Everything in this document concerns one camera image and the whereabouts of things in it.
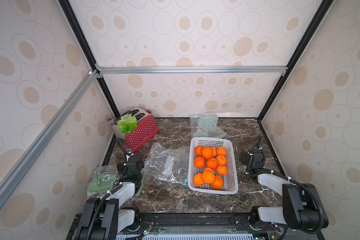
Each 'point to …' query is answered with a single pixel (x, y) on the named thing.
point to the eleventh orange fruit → (208, 169)
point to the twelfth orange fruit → (214, 151)
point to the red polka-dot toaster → (147, 127)
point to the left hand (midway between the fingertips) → (133, 157)
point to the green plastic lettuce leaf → (127, 123)
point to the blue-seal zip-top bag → (171, 165)
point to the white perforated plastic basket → (230, 186)
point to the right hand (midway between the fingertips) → (257, 156)
